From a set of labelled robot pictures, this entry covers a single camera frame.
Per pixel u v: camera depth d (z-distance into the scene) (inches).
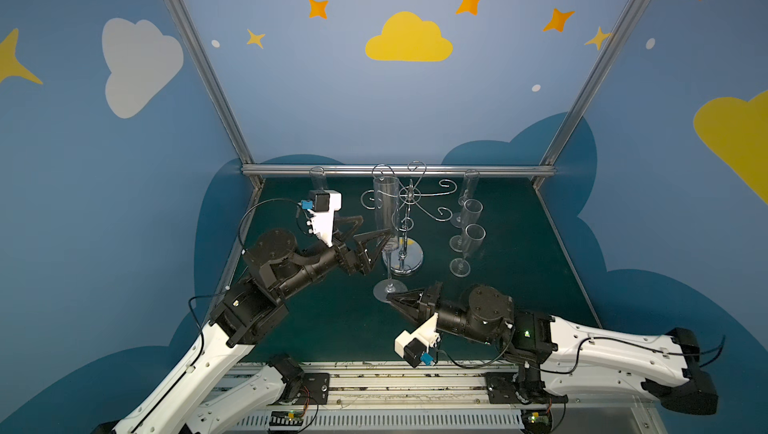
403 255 38.7
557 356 18.1
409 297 22.8
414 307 20.9
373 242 19.0
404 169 31.6
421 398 28.9
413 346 18.6
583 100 37.7
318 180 37.3
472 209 35.3
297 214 18.3
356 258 18.9
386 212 21.0
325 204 18.8
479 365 15.0
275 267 15.8
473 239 32.5
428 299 20.2
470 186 37.7
